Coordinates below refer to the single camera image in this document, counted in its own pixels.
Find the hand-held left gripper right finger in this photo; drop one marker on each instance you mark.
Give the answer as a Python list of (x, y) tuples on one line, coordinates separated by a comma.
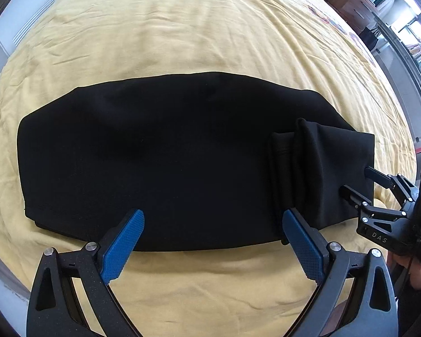
[(301, 245)]

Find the black pants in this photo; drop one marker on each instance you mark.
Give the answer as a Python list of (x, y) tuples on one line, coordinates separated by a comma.
[(161, 154)]

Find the yellow printed blanket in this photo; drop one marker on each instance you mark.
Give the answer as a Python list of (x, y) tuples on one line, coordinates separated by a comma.
[(196, 24)]

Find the white wardrobe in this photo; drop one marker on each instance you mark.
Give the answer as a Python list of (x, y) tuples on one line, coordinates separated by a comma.
[(28, 3)]

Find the wooden dresser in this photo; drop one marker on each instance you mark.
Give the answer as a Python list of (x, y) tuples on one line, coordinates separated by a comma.
[(351, 3)]

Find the dark desk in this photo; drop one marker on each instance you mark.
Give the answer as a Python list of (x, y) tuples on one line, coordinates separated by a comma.
[(403, 49)]

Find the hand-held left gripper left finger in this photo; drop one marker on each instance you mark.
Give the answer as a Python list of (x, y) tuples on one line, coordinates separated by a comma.
[(124, 245)]

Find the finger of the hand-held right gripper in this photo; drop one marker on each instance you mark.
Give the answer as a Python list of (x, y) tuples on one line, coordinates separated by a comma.
[(398, 186), (365, 209)]

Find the black bag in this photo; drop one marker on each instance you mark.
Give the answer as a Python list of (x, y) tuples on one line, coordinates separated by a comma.
[(371, 38)]

